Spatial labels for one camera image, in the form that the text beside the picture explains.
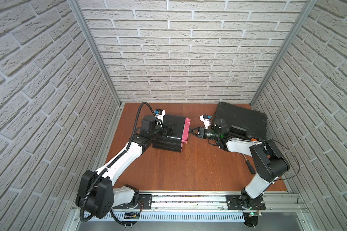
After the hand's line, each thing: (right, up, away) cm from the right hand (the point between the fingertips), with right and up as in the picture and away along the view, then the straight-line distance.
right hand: (191, 131), depth 86 cm
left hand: (-12, +6, -5) cm, 14 cm away
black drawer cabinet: (-13, -7, -3) cm, 15 cm away
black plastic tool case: (+37, +6, +14) cm, 40 cm away
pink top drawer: (-4, -1, -2) cm, 4 cm away
